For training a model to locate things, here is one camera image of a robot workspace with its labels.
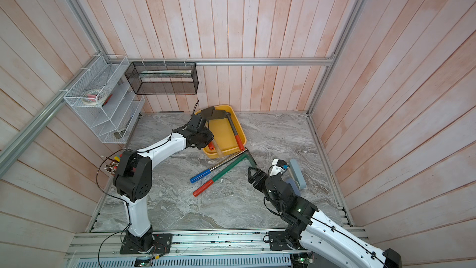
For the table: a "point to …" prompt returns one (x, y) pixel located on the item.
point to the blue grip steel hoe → (209, 170)
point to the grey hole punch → (297, 174)
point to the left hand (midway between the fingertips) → (214, 139)
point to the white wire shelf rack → (111, 121)
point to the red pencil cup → (112, 167)
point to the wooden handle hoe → (220, 154)
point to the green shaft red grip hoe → (246, 154)
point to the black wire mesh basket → (163, 77)
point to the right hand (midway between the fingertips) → (251, 170)
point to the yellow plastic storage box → (228, 135)
